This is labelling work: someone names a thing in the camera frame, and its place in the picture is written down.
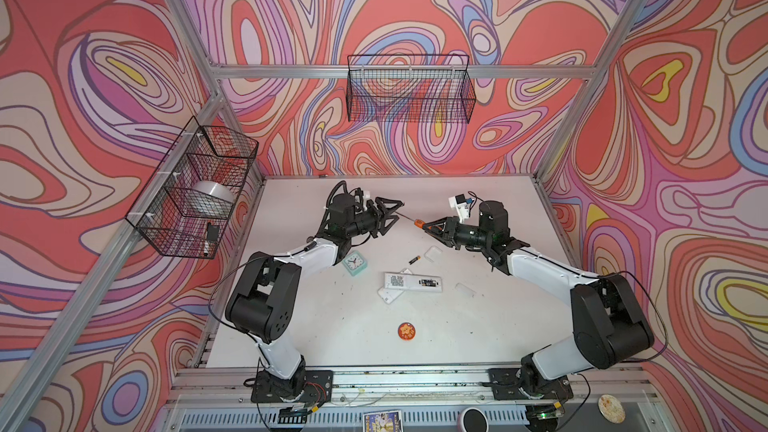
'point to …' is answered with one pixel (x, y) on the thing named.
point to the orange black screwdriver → (417, 222)
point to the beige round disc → (611, 409)
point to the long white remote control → (406, 280)
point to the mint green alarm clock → (355, 263)
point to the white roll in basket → (214, 189)
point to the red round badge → (406, 331)
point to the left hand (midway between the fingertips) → (402, 210)
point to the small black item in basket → (213, 233)
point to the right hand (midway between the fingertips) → (427, 235)
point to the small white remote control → (388, 295)
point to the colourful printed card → (387, 421)
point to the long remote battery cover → (464, 289)
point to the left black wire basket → (185, 206)
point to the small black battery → (414, 260)
